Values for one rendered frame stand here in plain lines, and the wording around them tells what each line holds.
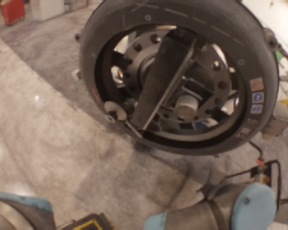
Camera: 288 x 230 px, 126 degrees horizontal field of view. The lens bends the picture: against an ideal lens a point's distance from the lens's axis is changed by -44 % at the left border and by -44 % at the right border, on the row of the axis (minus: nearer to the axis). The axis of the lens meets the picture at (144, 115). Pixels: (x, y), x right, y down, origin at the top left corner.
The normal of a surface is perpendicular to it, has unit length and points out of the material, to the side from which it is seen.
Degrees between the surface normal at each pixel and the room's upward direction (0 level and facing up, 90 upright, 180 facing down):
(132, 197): 0
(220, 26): 90
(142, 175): 0
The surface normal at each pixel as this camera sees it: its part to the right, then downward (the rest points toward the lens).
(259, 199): -0.12, -0.48
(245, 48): -0.40, 0.73
